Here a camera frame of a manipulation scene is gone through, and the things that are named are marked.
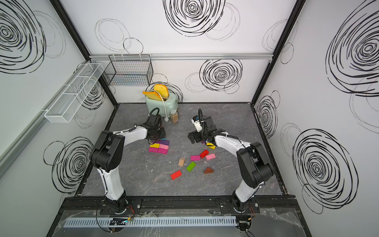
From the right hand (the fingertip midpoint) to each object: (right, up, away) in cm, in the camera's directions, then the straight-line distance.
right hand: (195, 133), depth 91 cm
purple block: (-20, -7, +5) cm, 22 cm away
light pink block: (-20, -9, +3) cm, 23 cm away
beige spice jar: (-15, +11, +11) cm, 21 cm away
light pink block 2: (+10, -15, 0) cm, 18 cm away
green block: (-3, -19, -5) cm, 20 cm away
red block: (+6, -13, +1) cm, 14 cm away
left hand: (-22, -2, +9) cm, 24 cm away
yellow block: (-26, -8, +4) cm, 28 cm away
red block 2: (-12, -24, -7) cm, 27 cm away
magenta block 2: (-21, -12, +3) cm, 24 cm away
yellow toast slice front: (-27, +24, +3) cm, 37 cm away
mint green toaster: (-17, +20, +10) cm, 28 cm away
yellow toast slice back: (-23, +29, +11) cm, 38 cm away
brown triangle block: (+8, -21, -7) cm, 24 cm away
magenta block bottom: (+1, -15, -1) cm, 15 cm away
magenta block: (-27, -11, +2) cm, 29 cm away
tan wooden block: (-8, -17, -3) cm, 19 cm away
